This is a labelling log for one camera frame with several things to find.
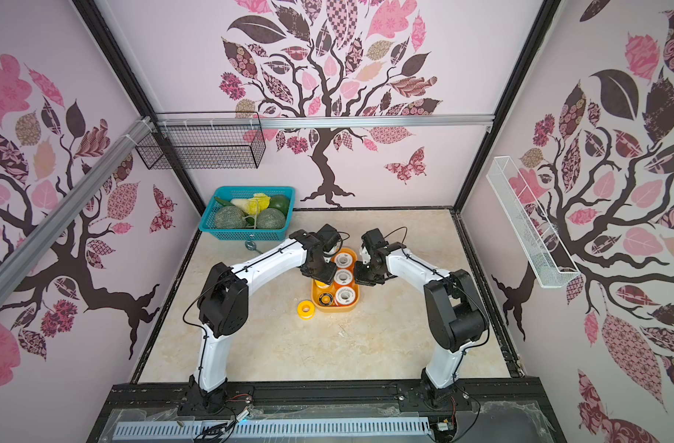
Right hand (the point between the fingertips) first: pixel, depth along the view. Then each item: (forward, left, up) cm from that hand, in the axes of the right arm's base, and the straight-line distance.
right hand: (356, 283), depth 91 cm
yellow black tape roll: (-3, +11, -5) cm, 12 cm away
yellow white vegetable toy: (+36, +41, +3) cm, 55 cm away
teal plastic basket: (+25, +58, +1) cm, 63 cm away
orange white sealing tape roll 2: (+3, +4, -1) cm, 5 cm away
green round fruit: (+36, +30, +4) cm, 47 cm away
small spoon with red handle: (+20, +41, -4) cm, 46 cm away
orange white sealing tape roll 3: (-4, +4, -2) cm, 6 cm away
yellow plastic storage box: (-6, +7, -4) cm, 11 cm away
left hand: (+1, +12, +1) cm, 12 cm away
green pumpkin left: (+26, +47, +7) cm, 54 cm away
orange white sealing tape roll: (+10, +4, 0) cm, 11 cm away
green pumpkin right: (+26, +32, +5) cm, 42 cm away
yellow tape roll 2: (-9, +17, -5) cm, 20 cm away
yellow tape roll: (-3, +12, +4) cm, 13 cm away
